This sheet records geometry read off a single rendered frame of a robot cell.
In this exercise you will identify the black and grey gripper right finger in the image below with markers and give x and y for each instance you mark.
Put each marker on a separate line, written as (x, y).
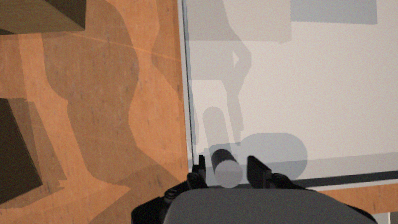
(261, 177)

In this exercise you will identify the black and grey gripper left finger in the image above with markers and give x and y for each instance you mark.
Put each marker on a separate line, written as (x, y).
(155, 210)

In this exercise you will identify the grey cylinder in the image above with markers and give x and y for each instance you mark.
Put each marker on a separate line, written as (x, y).
(227, 171)

